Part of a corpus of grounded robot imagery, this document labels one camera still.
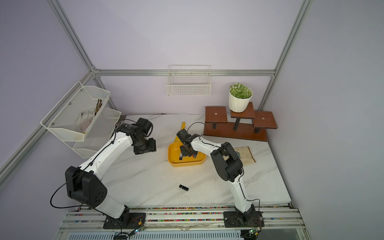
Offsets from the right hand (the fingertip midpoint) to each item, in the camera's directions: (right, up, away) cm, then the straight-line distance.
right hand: (189, 152), depth 99 cm
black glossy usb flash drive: (-2, -18, -15) cm, 24 cm away
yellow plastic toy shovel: (-5, +18, +13) cm, 22 cm away
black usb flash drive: (-5, -2, -4) cm, 7 cm away
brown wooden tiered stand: (+36, +18, 0) cm, 41 cm away
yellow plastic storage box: (-10, +2, -2) cm, 10 cm away
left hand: (-21, +3, -17) cm, 28 cm away
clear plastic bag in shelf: (-55, +21, -21) cm, 63 cm away
